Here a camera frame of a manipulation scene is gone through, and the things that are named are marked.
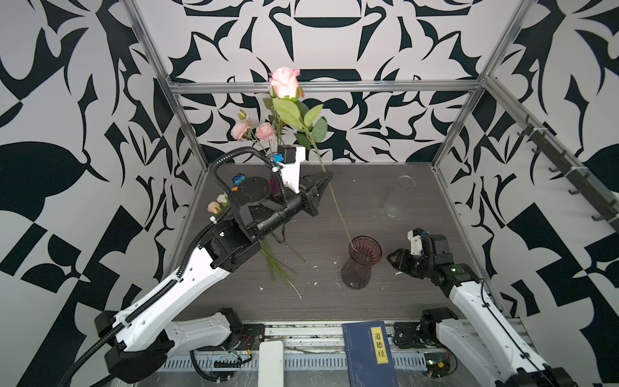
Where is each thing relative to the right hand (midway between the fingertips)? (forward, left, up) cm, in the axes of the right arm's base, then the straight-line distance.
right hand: (391, 254), depth 83 cm
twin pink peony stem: (+34, +50, +26) cm, 66 cm away
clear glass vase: (+23, -7, -6) cm, 25 cm away
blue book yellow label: (-29, +10, -8) cm, 31 cm away
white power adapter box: (-30, +38, -2) cm, 49 cm away
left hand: (+3, +23, +40) cm, 47 cm away
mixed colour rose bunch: (0, +39, -8) cm, 39 cm away
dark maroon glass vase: (-3, +11, +8) cm, 14 cm away
